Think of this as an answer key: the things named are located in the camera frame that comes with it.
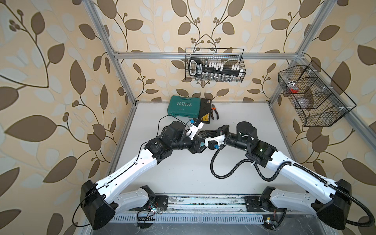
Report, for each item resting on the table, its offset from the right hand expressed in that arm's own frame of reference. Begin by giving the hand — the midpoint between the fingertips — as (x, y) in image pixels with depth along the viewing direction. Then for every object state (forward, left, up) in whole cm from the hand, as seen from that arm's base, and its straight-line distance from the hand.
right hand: (207, 127), depth 69 cm
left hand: (-5, +1, -4) cm, 7 cm away
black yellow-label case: (+35, -3, -29) cm, 45 cm away
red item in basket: (+22, -51, +2) cm, 55 cm away
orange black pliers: (+39, -10, -29) cm, 50 cm away
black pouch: (-5, -1, +2) cm, 5 cm away
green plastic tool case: (+38, +13, -25) cm, 47 cm away
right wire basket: (+12, -57, +3) cm, 58 cm away
